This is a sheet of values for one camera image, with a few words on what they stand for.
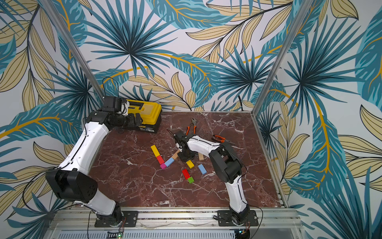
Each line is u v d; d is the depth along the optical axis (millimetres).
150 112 952
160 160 925
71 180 410
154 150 977
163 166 902
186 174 880
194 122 1130
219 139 1036
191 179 859
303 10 697
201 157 944
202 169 902
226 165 525
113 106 598
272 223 735
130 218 733
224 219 733
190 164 924
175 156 946
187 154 819
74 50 819
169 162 924
